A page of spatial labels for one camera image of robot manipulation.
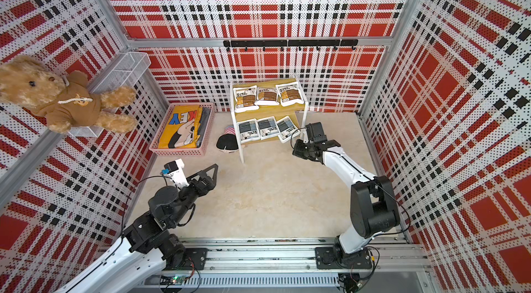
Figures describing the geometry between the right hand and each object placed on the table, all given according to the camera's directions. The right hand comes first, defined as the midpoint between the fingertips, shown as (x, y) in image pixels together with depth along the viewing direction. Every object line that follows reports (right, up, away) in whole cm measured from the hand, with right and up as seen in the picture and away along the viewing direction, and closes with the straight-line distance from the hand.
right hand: (296, 149), depth 89 cm
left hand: (-30, -6, -17) cm, 35 cm away
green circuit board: (-44, -43, -20) cm, 65 cm away
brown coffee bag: (-21, +21, -11) cm, 31 cm away
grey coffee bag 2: (-13, +9, +2) cm, 16 cm away
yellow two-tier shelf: (+1, +16, -9) cm, 18 cm away
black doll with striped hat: (-33, +3, +11) cm, 35 cm away
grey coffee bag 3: (-4, +9, +1) cm, 10 cm away
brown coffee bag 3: (-4, +22, -11) cm, 25 cm away
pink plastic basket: (-45, +7, +12) cm, 47 cm away
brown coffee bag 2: (-12, +21, -11) cm, 27 cm away
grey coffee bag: (-21, +8, +1) cm, 23 cm away
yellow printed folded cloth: (-58, +10, +15) cm, 60 cm away
